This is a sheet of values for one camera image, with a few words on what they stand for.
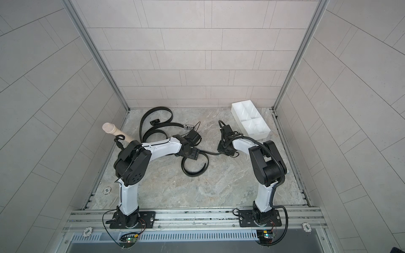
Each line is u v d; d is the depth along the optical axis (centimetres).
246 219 72
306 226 70
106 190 79
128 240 65
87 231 68
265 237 68
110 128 72
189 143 71
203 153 91
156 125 105
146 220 71
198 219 74
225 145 72
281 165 50
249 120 103
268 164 49
